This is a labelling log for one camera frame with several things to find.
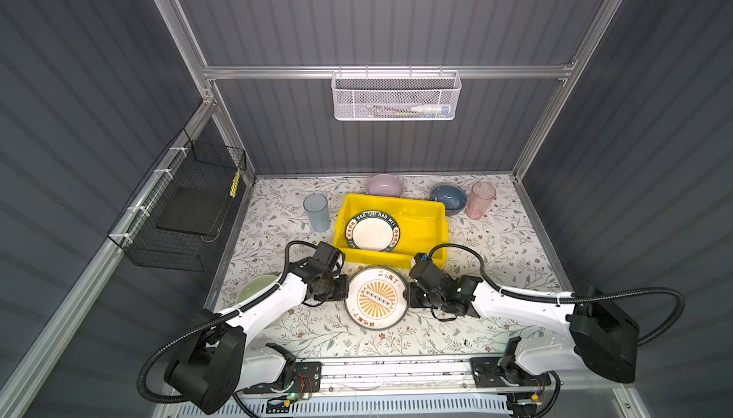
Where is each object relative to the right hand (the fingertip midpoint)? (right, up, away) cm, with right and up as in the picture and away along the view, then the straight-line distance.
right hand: (405, 297), depth 83 cm
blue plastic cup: (-28, +25, +9) cm, 39 cm away
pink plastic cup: (+27, +29, +13) cm, 41 cm away
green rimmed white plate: (-10, +18, +19) cm, 28 cm away
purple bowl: (-5, +35, +29) cm, 46 cm away
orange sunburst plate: (-9, -1, +1) cm, 9 cm away
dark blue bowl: (+21, +30, +25) cm, 45 cm away
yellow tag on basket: (-50, +34, 0) cm, 61 cm away
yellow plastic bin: (+8, +18, +19) cm, 27 cm away
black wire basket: (-59, +27, -9) cm, 66 cm away
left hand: (-17, +1, +2) cm, 17 cm away
